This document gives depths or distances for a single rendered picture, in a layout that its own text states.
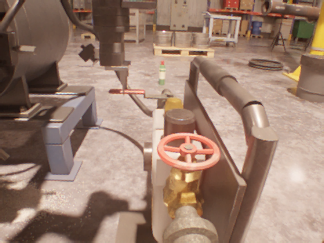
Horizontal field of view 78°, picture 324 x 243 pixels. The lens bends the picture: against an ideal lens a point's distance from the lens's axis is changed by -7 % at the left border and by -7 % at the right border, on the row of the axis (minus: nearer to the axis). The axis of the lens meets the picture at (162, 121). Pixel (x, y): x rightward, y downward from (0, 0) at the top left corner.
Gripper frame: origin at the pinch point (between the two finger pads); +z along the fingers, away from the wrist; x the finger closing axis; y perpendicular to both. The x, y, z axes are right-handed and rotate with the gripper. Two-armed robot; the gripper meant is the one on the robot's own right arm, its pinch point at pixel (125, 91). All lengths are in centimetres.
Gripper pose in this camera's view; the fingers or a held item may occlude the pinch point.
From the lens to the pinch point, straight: 50.6
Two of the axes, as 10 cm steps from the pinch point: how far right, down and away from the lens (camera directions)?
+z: -0.4, 9.0, 4.3
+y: -10.0, -0.2, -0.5
